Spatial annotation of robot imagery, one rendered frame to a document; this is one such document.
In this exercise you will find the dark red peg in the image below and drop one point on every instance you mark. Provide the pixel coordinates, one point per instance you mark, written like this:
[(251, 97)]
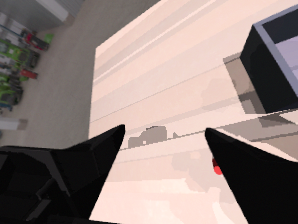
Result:
[(216, 167)]

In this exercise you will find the grey square plate with hole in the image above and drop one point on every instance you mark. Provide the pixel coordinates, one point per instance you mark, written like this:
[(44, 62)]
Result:
[(289, 50)]

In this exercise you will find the dark grey open square box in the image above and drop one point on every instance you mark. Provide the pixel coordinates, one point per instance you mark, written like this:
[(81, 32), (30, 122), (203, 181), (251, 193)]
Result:
[(270, 74)]

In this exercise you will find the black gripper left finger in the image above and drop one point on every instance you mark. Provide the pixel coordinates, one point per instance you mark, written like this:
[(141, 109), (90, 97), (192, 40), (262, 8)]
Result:
[(81, 170)]

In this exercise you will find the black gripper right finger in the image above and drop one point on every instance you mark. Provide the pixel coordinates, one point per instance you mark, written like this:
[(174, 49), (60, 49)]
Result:
[(264, 185)]

